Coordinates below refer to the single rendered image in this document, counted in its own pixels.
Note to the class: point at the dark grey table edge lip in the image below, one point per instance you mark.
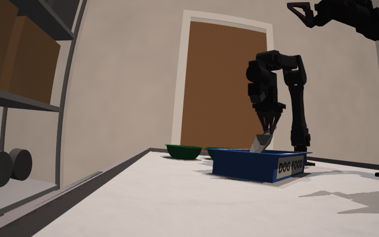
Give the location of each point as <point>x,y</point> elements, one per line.
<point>29,219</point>

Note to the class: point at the green bowl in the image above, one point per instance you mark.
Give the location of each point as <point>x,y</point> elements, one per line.
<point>183,152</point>
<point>211,152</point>

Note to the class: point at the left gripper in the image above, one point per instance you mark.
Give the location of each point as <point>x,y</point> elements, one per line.
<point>327,10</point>

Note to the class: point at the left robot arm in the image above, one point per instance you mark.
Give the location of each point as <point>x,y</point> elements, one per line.
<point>366,20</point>

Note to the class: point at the grey scoop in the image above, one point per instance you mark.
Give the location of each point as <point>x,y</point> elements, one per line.
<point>260,141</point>

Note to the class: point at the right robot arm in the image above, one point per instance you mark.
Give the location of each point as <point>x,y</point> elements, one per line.
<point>264,89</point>

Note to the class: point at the blue dog food box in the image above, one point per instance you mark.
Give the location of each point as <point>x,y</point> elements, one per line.
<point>270,166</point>

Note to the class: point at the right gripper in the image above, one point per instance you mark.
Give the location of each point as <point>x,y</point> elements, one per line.
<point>271,117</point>

